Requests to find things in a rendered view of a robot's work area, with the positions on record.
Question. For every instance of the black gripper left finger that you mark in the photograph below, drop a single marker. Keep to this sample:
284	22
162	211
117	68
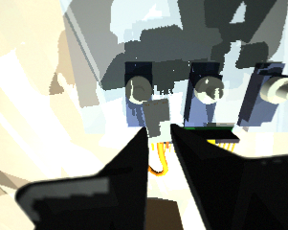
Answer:
118	190

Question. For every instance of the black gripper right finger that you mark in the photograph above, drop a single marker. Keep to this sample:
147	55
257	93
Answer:
222	182

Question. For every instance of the black pin header strip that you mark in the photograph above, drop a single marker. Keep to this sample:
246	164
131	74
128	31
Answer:
215	134

